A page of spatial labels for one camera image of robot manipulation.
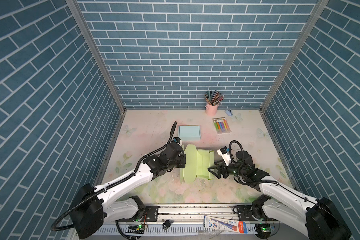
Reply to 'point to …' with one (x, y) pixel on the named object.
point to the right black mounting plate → (248, 213)
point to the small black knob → (166, 225)
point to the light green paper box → (198, 162)
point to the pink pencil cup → (211, 110)
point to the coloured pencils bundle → (213, 98)
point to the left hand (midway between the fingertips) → (186, 159)
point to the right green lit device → (263, 230)
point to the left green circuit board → (135, 229)
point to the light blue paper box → (189, 132)
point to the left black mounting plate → (151, 213)
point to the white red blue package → (225, 224)
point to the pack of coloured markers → (221, 125)
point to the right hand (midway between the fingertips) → (211, 165)
